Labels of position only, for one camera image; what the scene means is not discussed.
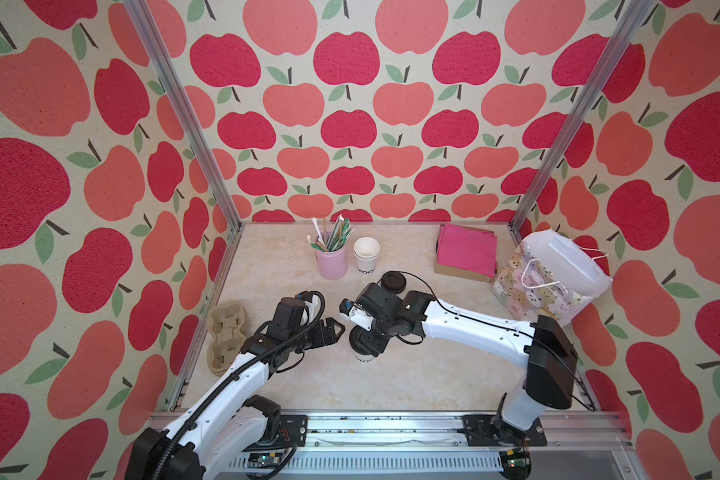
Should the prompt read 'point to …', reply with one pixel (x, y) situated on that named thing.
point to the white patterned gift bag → (550, 275)
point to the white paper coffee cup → (363, 357)
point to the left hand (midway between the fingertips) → (339, 333)
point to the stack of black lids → (393, 282)
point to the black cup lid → (362, 341)
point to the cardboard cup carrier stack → (226, 323)
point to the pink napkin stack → (468, 249)
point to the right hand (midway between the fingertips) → (372, 333)
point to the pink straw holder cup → (332, 265)
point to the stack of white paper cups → (366, 251)
